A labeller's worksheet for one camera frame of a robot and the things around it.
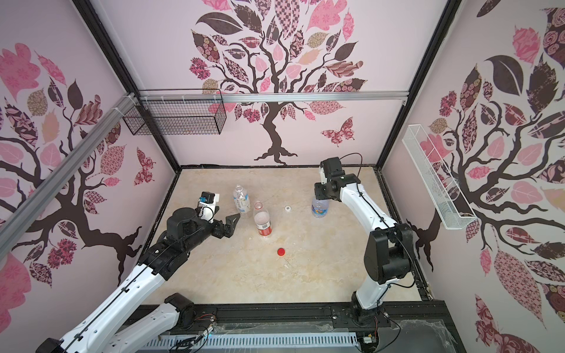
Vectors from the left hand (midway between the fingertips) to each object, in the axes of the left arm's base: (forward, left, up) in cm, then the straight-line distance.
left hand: (227, 215), depth 74 cm
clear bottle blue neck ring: (+13, -35, -15) cm, 41 cm away
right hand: (+14, -35, -7) cm, 39 cm away
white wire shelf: (+7, -72, +10) cm, 73 cm away
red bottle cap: (-4, -18, -23) cm, 29 cm away
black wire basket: (+47, +27, +12) cm, 55 cm away
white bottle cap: (+18, -21, -22) cm, 36 cm away
